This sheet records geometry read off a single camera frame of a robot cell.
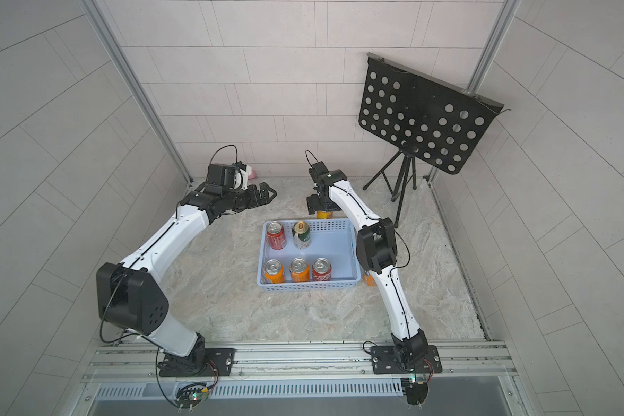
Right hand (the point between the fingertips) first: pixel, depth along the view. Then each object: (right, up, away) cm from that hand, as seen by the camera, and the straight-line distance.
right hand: (323, 207), depth 100 cm
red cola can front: (0, -19, -21) cm, 28 cm away
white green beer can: (-7, -9, -13) cm, 18 cm away
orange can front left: (-15, -19, -22) cm, 33 cm away
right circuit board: (+25, -48, -32) cm, 63 cm away
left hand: (-17, +5, -16) cm, 24 cm away
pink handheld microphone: (-22, +10, -22) cm, 32 cm away
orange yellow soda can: (0, -3, -5) cm, 6 cm away
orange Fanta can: (+15, -24, -16) cm, 33 cm away
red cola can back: (-16, -9, -13) cm, 22 cm away
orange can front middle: (-7, -19, -21) cm, 29 cm away
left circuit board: (-36, -49, -32) cm, 69 cm away
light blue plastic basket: (-5, -17, -6) cm, 19 cm away
